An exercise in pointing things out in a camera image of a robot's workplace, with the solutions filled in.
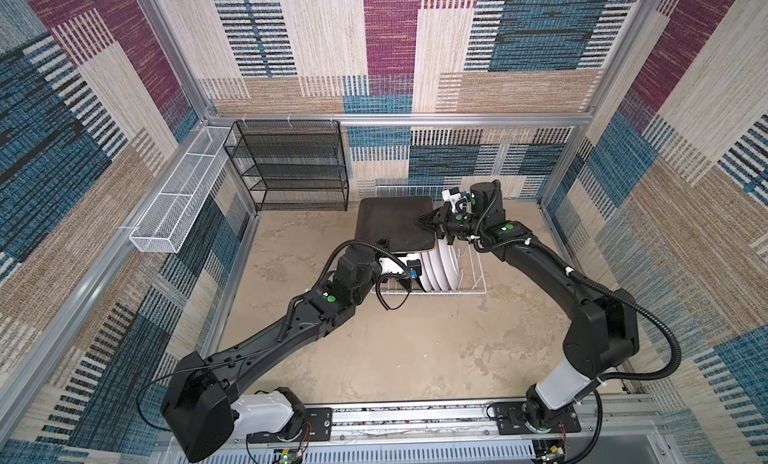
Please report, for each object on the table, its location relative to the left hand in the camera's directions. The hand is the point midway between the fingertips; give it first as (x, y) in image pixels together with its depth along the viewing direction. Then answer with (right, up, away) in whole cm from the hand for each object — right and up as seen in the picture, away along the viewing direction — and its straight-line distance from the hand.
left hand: (382, 230), depth 74 cm
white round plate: (+12, -13, +11) cm, 21 cm away
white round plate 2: (+16, -11, +11) cm, 22 cm away
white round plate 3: (+20, -9, +13) cm, 25 cm away
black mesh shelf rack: (-34, +24, +36) cm, 54 cm away
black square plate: (+3, +4, +24) cm, 25 cm away
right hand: (+8, +1, +3) cm, 9 cm away
